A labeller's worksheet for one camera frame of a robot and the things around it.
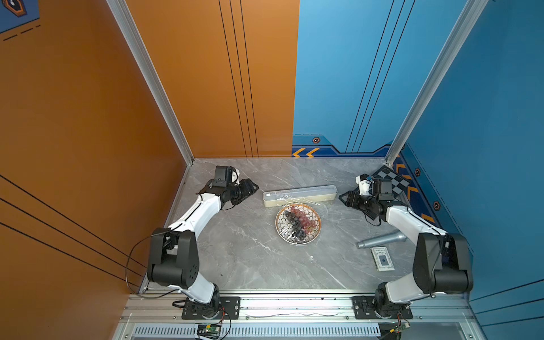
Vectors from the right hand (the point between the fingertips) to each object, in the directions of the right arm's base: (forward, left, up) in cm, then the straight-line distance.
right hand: (344, 197), depth 91 cm
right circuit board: (-45, -12, -11) cm, 48 cm away
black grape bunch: (-14, +21, -4) cm, 25 cm away
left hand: (+2, +39, +5) cm, 39 cm away
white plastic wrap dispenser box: (+3, +20, -4) cm, 20 cm away
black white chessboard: (+14, -32, -7) cm, 36 cm away
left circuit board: (-47, +51, -12) cm, 70 cm away
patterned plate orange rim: (-9, +27, -10) cm, 30 cm away
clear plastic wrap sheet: (-1, +8, -10) cm, 13 cm away
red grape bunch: (-9, +17, -5) cm, 20 cm away
